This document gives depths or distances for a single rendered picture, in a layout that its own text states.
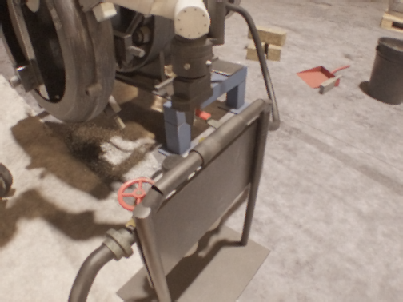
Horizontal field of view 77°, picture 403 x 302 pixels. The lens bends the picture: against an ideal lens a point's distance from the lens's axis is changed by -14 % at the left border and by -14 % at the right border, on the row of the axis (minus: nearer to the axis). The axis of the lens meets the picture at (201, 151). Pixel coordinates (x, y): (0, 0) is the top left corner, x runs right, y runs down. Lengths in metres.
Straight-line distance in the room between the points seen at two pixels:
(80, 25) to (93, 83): 0.18
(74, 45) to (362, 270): 1.13
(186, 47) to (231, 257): 0.66
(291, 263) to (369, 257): 0.29
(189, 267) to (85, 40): 0.74
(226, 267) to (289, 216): 0.32
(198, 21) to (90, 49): 0.40
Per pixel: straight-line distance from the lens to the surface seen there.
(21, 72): 1.16
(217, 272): 0.94
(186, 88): 0.62
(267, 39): 2.42
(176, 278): 0.94
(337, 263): 1.05
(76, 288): 0.50
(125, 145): 1.40
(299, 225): 1.09
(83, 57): 0.86
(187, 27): 0.55
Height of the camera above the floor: 0.85
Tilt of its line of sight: 40 degrees down
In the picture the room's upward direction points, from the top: 1 degrees counter-clockwise
